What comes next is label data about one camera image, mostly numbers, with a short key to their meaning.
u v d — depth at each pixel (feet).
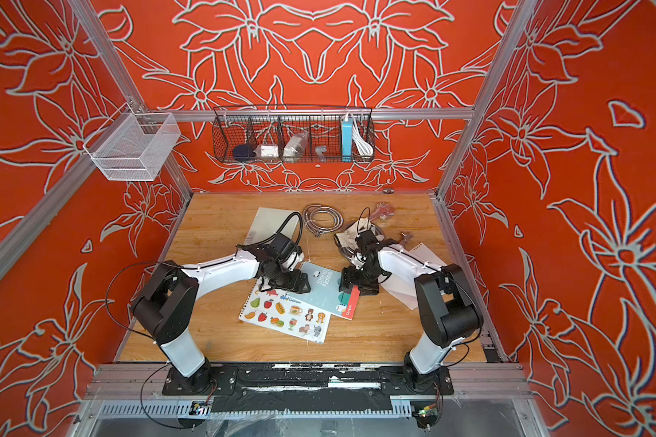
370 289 2.61
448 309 1.49
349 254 3.20
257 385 2.39
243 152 3.04
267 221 3.65
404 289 2.97
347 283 2.62
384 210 3.98
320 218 3.60
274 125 3.13
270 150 2.85
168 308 1.52
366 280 2.50
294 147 3.00
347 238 3.27
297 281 2.60
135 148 3.02
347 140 2.87
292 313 2.80
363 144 2.95
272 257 2.28
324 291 2.90
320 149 3.20
